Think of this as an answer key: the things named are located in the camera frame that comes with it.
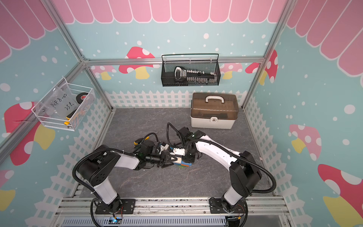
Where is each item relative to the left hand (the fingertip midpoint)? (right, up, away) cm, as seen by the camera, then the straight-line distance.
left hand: (174, 164), depth 84 cm
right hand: (+8, +4, -1) cm, 9 cm away
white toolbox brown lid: (+28, +34, +25) cm, 51 cm away
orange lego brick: (+6, -2, +3) cm, 7 cm away
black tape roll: (-53, +39, -5) cm, 66 cm away
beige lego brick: (+2, +2, -1) cm, 3 cm away
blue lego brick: (+9, 0, -1) cm, 9 cm away
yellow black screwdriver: (-26, +12, +13) cm, 31 cm away
